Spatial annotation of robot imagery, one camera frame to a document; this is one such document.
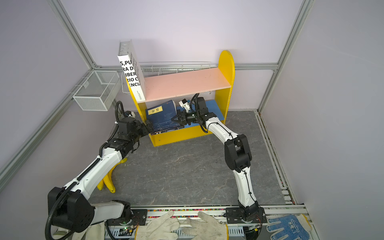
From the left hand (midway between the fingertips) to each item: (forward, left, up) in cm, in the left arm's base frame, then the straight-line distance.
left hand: (146, 126), depth 82 cm
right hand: (+2, -14, 0) cm, 14 cm away
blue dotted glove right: (-50, -73, -22) cm, 91 cm away
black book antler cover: (+2, -10, -7) cm, 13 cm away
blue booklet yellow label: (+7, -7, 0) cm, 10 cm away
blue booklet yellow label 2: (+2, -6, -1) cm, 6 cm away
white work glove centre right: (-48, -32, -22) cm, 62 cm away
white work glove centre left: (-46, -9, -22) cm, 51 cm away
